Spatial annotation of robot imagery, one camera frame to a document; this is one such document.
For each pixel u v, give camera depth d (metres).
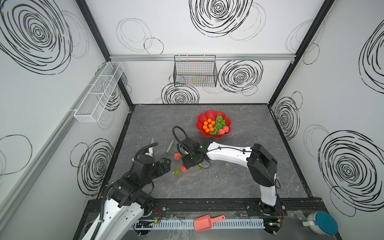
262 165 0.46
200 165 0.87
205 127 1.05
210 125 1.05
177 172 0.83
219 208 0.75
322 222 0.64
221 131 0.96
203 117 1.09
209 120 1.08
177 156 0.88
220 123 1.02
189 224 0.70
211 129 1.02
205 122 1.07
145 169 0.53
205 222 0.69
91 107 0.73
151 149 0.68
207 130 1.02
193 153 0.66
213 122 1.08
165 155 0.91
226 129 0.99
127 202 0.46
